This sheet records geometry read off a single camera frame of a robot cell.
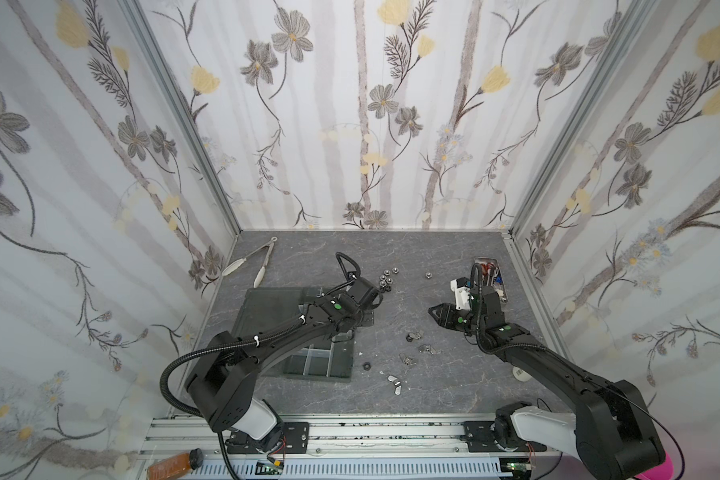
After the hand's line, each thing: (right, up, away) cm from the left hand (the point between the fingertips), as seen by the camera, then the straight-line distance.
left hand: (362, 306), depth 86 cm
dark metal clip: (+16, -10, +5) cm, 19 cm away
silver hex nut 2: (+9, +9, +22) cm, 25 cm away
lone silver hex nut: (+24, +8, +21) cm, 33 cm away
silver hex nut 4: (+9, +6, +19) cm, 22 cm away
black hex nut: (+9, +3, +18) cm, 20 cm away
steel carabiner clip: (+9, -20, -3) cm, 23 cm away
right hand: (+19, +1, -1) cm, 19 cm away
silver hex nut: (+12, +10, +22) cm, 27 cm away
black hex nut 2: (+1, -18, 0) cm, 18 cm away
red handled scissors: (+46, +10, +22) cm, 52 cm away
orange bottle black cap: (-43, -34, -18) cm, 58 cm away
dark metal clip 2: (+19, -13, +3) cm, 23 cm away
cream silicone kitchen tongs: (-37, +9, +19) cm, 42 cm away
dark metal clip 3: (+13, -16, 0) cm, 21 cm away
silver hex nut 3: (+7, +7, +19) cm, 21 cm away
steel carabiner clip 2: (+10, -22, -4) cm, 25 cm away
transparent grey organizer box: (-9, -15, -4) cm, 18 cm away
